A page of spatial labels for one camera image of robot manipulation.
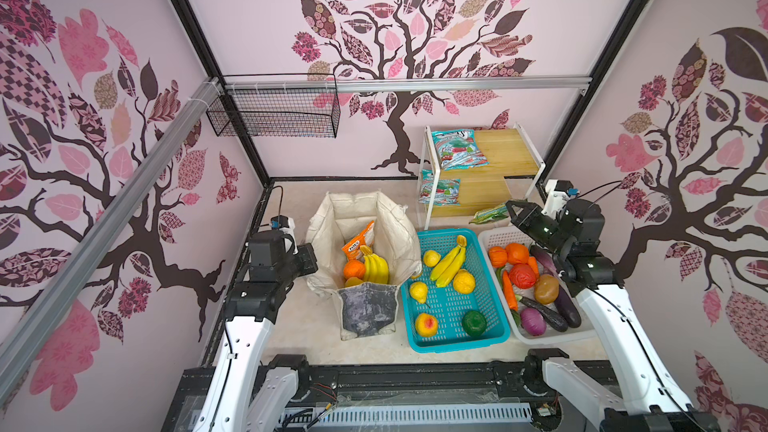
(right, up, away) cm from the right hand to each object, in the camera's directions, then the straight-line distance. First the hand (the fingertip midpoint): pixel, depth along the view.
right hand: (510, 199), depth 71 cm
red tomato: (+10, -23, +15) cm, 29 cm away
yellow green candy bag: (-4, -4, +3) cm, 6 cm away
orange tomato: (+9, -16, +18) cm, 26 cm away
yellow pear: (-17, -18, +21) cm, 32 cm away
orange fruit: (-40, -21, +16) cm, 48 cm away
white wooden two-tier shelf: (+4, +8, +7) cm, 11 cm away
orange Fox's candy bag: (-41, -14, +14) cm, 45 cm away
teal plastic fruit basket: (-10, -30, +16) cm, 36 cm away
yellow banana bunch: (-34, -20, +18) cm, 44 cm away
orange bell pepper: (+4, -17, +18) cm, 26 cm away
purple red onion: (+9, -33, +6) cm, 34 cm away
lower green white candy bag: (-12, +3, +20) cm, 24 cm away
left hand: (-49, -14, +3) cm, 51 cm away
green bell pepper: (-7, -34, +8) cm, 35 cm away
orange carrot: (+6, -27, +16) cm, 32 cm away
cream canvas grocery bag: (-36, -27, 0) cm, 45 cm away
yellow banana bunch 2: (-11, -21, +21) cm, 31 cm away
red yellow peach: (-20, -34, +7) cm, 40 cm away
